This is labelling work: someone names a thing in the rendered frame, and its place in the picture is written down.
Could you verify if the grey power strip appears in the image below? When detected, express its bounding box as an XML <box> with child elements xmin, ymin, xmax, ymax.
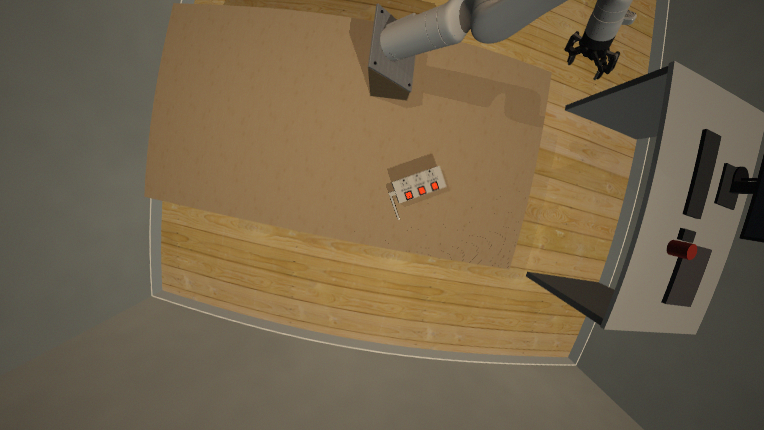
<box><xmin>389</xmin><ymin>166</ymin><xmax>446</xmax><ymax>220</ymax></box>

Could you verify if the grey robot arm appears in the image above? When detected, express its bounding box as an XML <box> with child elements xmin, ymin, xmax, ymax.
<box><xmin>380</xmin><ymin>0</ymin><xmax>637</xmax><ymax>61</ymax></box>

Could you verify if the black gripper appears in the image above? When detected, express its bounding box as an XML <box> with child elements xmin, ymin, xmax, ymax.
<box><xmin>564</xmin><ymin>31</ymin><xmax>620</xmax><ymax>80</ymax></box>

